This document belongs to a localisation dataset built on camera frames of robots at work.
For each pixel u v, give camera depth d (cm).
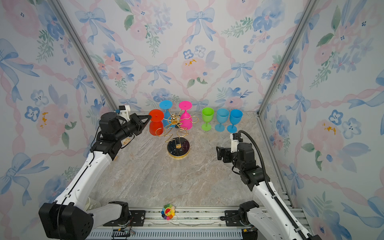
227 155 69
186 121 86
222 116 98
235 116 98
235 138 66
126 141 65
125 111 67
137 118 63
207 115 98
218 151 72
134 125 64
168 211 75
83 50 84
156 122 76
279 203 45
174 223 73
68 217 37
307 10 70
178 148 98
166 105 83
